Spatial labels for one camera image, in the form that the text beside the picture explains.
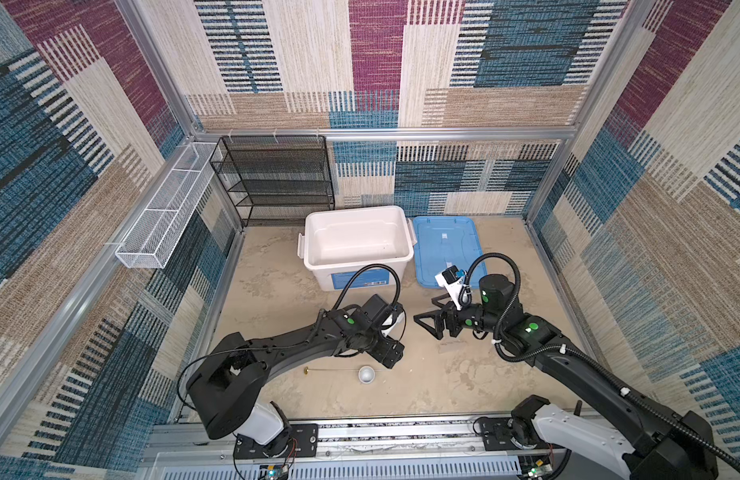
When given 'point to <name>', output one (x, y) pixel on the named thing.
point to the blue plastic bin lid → (443, 241)
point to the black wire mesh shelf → (275, 177)
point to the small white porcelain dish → (366, 374)
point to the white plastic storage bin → (337, 242)
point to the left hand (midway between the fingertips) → (390, 343)
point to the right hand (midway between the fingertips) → (426, 314)
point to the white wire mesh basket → (146, 244)
